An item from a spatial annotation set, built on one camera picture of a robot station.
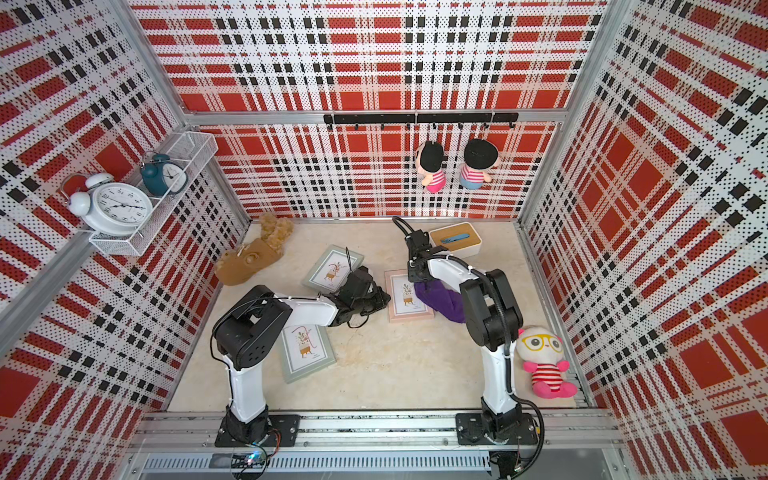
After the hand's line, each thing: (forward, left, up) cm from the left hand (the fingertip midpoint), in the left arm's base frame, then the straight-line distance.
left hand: (394, 297), depth 97 cm
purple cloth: (-3, -16, +3) cm, 17 cm away
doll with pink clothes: (+32, -12, +30) cm, 46 cm away
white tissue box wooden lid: (+24, -24, +1) cm, 34 cm away
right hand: (+8, -10, +2) cm, 13 cm away
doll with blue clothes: (+33, -27, +30) cm, 52 cm away
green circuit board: (-44, +32, 0) cm, 54 cm away
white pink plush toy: (-19, -41, +5) cm, 46 cm away
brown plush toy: (+8, +52, +8) cm, 53 cm away
